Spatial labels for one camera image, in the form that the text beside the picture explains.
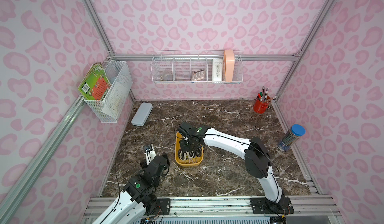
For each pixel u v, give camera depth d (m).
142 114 1.11
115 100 0.82
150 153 0.66
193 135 0.62
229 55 0.81
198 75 0.94
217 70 0.93
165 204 0.74
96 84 0.72
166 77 0.94
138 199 0.52
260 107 1.09
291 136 0.81
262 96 1.07
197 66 1.01
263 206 0.73
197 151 0.88
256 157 0.50
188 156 0.86
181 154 0.88
